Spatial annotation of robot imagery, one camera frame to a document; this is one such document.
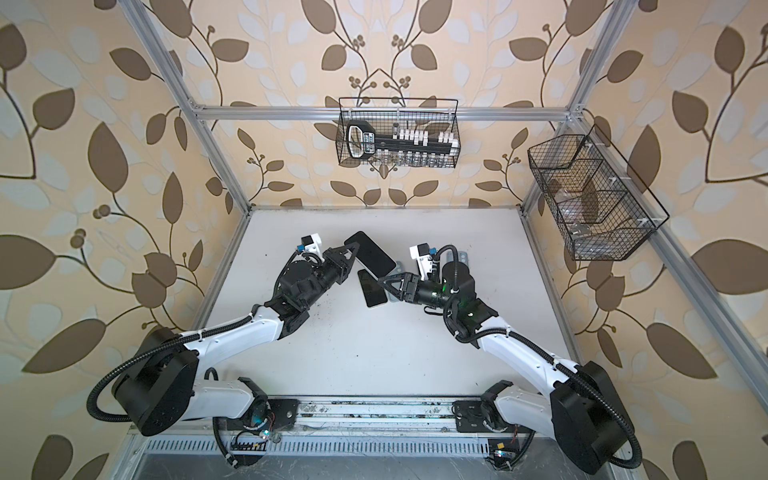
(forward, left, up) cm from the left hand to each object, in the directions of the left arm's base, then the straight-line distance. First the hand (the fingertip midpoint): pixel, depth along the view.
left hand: (362, 243), depth 75 cm
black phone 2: (+1, -2, -27) cm, 27 cm away
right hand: (-10, -6, -4) cm, 12 cm away
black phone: (-1, -2, -5) cm, 5 cm away
